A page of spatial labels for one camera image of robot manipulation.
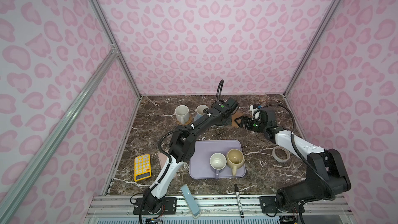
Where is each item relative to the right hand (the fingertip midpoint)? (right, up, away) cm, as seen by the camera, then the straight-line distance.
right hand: (241, 120), depth 88 cm
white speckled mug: (-35, +3, +16) cm, 39 cm away
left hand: (-7, 0, +7) cm, 10 cm away
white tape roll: (+20, -22, -1) cm, 30 cm away
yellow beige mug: (-4, -22, -1) cm, 22 cm away
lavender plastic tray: (-23, -26, -2) cm, 35 cm away
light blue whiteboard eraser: (-27, -37, -15) cm, 48 cm away
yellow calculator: (-54, -25, -4) cm, 60 cm away
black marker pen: (-4, -36, -13) cm, 38 cm away
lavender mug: (-13, -23, -2) cm, 26 cm away
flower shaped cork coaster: (+2, +2, +20) cm, 20 cm away
